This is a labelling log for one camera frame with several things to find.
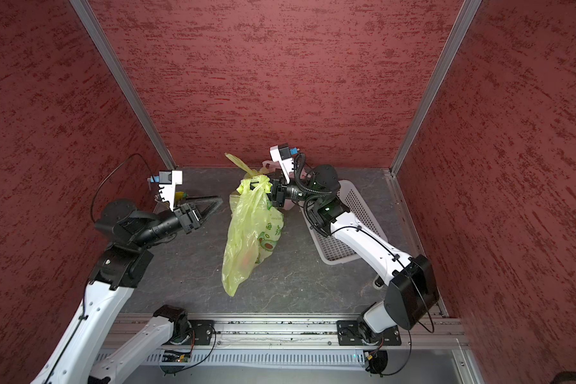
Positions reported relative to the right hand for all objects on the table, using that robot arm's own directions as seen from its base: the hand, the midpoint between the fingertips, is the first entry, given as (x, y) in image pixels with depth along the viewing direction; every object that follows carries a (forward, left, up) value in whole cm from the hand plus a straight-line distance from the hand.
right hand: (246, 189), depth 59 cm
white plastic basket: (+2, -27, -41) cm, 49 cm away
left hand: (-4, +6, -1) cm, 7 cm away
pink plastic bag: (+39, -1, -30) cm, 49 cm away
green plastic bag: (+26, +5, -21) cm, 34 cm away
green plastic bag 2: (-8, -2, -6) cm, 10 cm away
